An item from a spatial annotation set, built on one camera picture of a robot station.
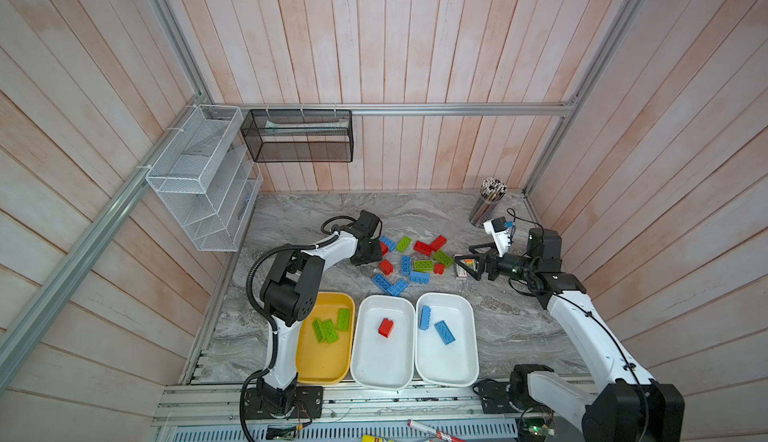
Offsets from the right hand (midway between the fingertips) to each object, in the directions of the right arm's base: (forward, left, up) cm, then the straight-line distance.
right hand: (465, 253), depth 78 cm
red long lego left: (+14, +8, -19) cm, 25 cm away
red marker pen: (-38, +8, -19) cm, 43 cm away
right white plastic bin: (-23, +2, -20) cm, 30 cm away
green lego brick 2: (-12, +34, -19) cm, 40 cm away
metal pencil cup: (+26, -13, -3) cm, 29 cm away
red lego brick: (-14, +21, -18) cm, 31 cm away
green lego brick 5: (+11, +2, -20) cm, 23 cm away
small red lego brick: (+7, +3, -20) cm, 21 cm away
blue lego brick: (+16, +20, -19) cm, 32 cm away
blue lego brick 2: (-11, +9, -18) cm, 23 cm away
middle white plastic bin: (-18, +22, -19) cm, 34 cm away
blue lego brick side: (+2, +10, -17) cm, 20 cm away
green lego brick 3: (-15, +39, -18) cm, 46 cm away
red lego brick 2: (+13, +22, -18) cm, 31 cm away
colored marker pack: (-6, 0, +4) cm, 7 cm away
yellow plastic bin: (-24, +38, -19) cm, 49 cm away
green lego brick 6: (+7, +9, -19) cm, 23 cm away
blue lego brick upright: (+7, +14, -19) cm, 25 cm away
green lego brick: (-15, +37, -19) cm, 44 cm away
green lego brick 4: (+16, +15, -20) cm, 30 cm away
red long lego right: (+16, +4, -19) cm, 25 cm away
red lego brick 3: (+7, +21, -20) cm, 30 cm away
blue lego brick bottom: (-15, +4, -20) cm, 25 cm away
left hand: (+9, +25, -19) cm, 33 cm away
